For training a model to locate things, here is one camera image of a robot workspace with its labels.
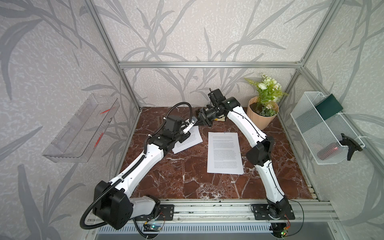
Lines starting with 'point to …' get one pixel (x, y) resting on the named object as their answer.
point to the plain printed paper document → (224, 153)
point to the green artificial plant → (269, 92)
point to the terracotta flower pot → (253, 109)
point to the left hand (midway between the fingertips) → (185, 125)
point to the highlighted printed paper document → (195, 138)
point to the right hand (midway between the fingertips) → (191, 122)
